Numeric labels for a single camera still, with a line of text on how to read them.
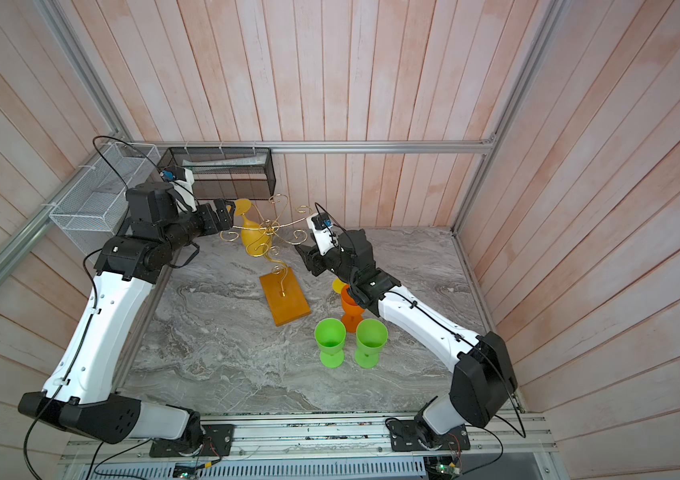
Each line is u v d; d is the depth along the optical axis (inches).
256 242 34.5
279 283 37.5
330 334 32.1
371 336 32.1
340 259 23.9
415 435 25.8
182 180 22.5
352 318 36.7
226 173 41.2
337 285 41.0
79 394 15.0
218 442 28.9
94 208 29.2
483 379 16.4
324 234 24.9
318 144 38.7
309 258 25.8
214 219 23.6
